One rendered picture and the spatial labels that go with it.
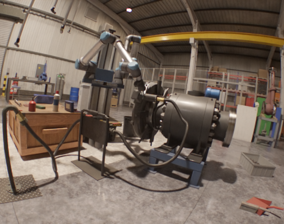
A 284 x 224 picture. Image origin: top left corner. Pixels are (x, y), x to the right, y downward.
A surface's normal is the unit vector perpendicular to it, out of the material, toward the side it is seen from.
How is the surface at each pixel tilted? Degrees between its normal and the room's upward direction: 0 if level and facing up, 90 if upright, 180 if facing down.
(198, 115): 74
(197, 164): 90
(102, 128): 90
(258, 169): 90
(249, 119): 90
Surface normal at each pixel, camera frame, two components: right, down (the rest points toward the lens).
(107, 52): 0.53, 0.16
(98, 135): -0.50, -0.01
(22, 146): 0.85, 0.18
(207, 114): -0.42, -0.34
